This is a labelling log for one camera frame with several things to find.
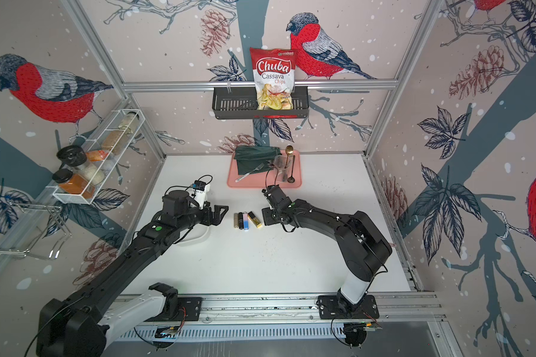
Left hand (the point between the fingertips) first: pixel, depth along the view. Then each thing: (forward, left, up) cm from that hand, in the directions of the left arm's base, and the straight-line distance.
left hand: (221, 201), depth 80 cm
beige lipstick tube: (+2, -3, -17) cm, 18 cm away
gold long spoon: (+33, -27, -6) cm, 43 cm away
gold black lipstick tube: (0, -12, -16) cm, 20 cm away
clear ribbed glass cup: (+32, -23, -16) cm, 43 cm away
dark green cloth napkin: (+38, -5, -17) cm, 42 cm away
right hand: (+2, -17, -13) cm, 22 cm away
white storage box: (-7, +10, -13) cm, 18 cm away
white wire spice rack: (+18, +40, +16) cm, 47 cm away
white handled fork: (+32, -11, -18) cm, 38 cm away
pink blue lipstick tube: (+1, -7, -18) cm, 19 cm away
